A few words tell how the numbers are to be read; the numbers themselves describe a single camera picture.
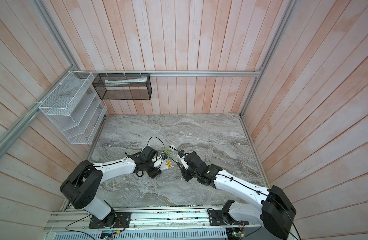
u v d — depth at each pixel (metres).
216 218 0.73
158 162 0.79
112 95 1.10
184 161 0.64
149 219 0.75
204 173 0.59
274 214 0.40
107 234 0.73
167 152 0.98
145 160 0.71
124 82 0.90
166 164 0.92
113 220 0.70
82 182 0.50
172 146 1.04
